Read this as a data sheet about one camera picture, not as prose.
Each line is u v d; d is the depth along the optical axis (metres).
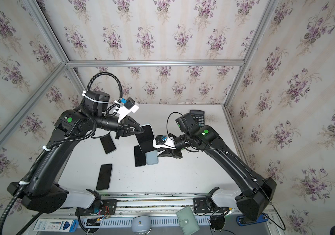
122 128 0.49
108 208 0.72
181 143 0.56
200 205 0.73
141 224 0.62
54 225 0.67
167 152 0.57
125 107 0.49
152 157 0.91
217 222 0.71
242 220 0.66
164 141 0.52
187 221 0.69
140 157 0.91
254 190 0.38
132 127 0.53
